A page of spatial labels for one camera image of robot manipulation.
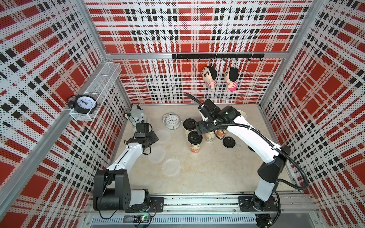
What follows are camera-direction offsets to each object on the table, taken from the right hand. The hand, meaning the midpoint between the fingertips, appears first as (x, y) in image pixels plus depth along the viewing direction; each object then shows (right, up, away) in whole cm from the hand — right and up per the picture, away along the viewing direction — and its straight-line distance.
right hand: (206, 127), depth 76 cm
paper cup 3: (+26, +8, +17) cm, 33 cm away
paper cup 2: (-6, -13, +8) cm, 17 cm away
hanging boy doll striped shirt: (+4, +33, +15) cm, 37 cm away
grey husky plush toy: (-43, +7, +12) cm, 45 cm away
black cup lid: (-9, +1, +10) cm, 13 cm away
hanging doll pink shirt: (+19, +33, +18) cm, 42 cm away
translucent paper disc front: (-21, -25, +12) cm, 35 cm away
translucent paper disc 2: (-31, -20, +19) cm, 42 cm away
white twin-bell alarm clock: (-23, +3, +30) cm, 38 cm away
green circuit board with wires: (-32, -45, -7) cm, 56 cm away
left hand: (-31, -7, +14) cm, 34 cm away
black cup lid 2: (-6, -7, +4) cm, 10 cm away
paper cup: (-11, -4, +10) cm, 15 cm away
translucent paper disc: (-27, -7, +20) cm, 34 cm away
